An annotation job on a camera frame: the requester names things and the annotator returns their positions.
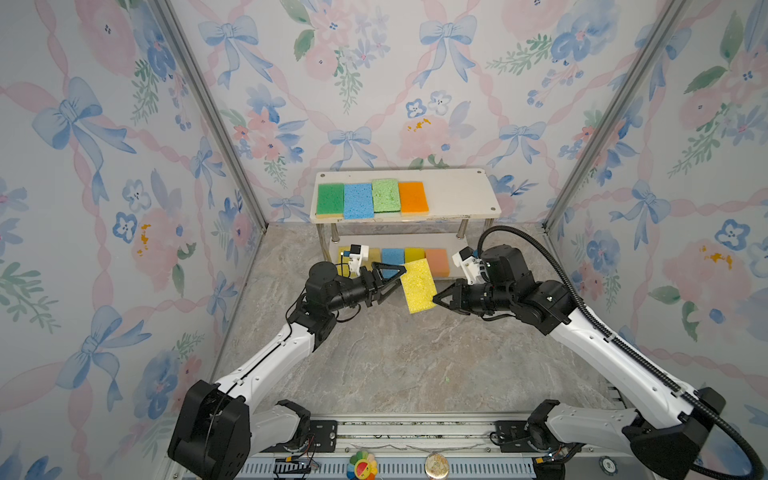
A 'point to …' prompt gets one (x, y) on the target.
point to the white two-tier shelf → (459, 194)
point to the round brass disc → (436, 465)
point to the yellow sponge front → (414, 254)
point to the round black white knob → (608, 465)
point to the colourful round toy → (362, 466)
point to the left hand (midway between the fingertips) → (404, 275)
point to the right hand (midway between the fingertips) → (433, 297)
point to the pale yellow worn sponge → (374, 255)
